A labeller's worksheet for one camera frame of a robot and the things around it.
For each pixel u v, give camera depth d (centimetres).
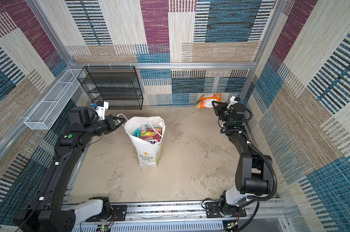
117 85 108
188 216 73
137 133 85
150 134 83
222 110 76
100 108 64
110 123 61
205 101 86
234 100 78
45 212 74
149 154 77
